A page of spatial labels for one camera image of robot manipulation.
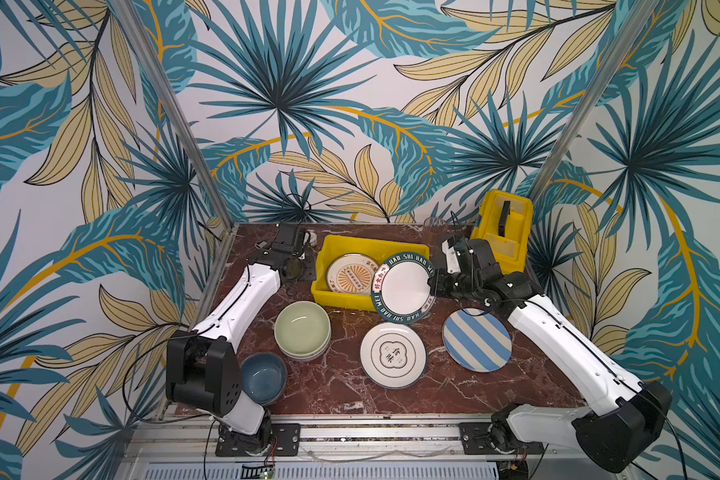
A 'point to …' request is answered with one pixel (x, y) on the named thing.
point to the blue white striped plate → (477, 340)
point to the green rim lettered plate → (401, 291)
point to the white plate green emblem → (393, 355)
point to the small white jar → (313, 237)
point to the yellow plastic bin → (331, 248)
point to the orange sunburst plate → (352, 274)
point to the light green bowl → (302, 330)
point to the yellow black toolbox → (504, 219)
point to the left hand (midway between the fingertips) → (307, 270)
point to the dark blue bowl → (264, 377)
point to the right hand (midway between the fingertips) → (423, 282)
